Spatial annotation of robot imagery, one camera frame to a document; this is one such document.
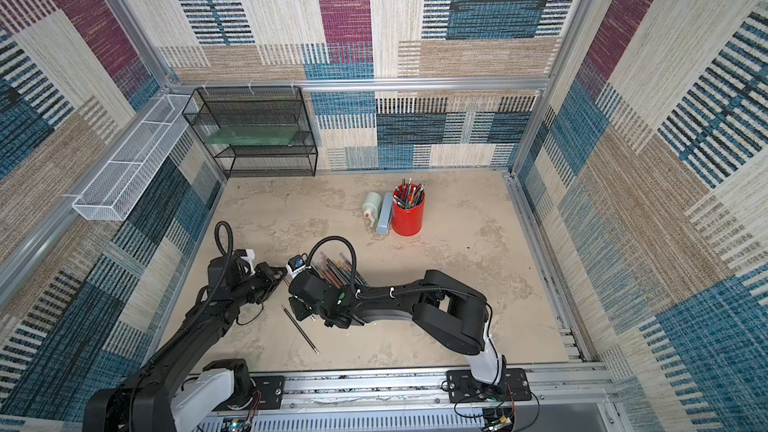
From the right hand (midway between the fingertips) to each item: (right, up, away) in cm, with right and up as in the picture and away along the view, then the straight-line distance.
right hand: (302, 295), depth 83 cm
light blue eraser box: (+22, +18, +17) cm, 33 cm away
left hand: (-4, +7, +2) cm, 8 cm away
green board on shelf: (-19, +46, +10) cm, 51 cm away
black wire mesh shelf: (-20, +58, +18) cm, 64 cm away
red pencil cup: (+30, +23, +8) cm, 39 cm away
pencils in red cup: (+30, +28, +12) cm, 42 cm away
